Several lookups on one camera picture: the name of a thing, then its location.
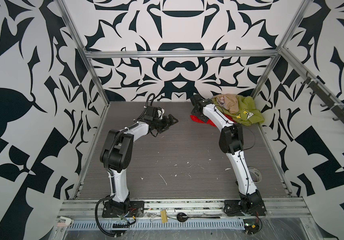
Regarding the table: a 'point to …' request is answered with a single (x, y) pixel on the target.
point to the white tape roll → (255, 174)
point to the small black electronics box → (251, 225)
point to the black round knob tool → (182, 217)
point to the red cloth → (209, 121)
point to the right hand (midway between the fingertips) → (198, 113)
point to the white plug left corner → (67, 222)
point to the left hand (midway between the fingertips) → (175, 120)
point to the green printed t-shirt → (249, 112)
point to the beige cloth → (228, 101)
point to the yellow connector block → (163, 216)
